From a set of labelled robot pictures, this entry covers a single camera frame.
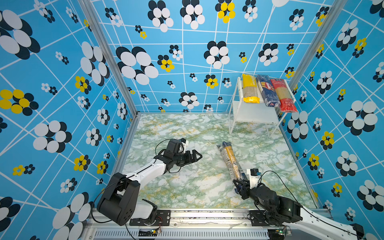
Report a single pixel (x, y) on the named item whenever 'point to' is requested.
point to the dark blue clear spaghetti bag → (233, 164)
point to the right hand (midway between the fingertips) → (236, 181)
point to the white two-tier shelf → (242, 111)
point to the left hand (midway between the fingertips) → (198, 157)
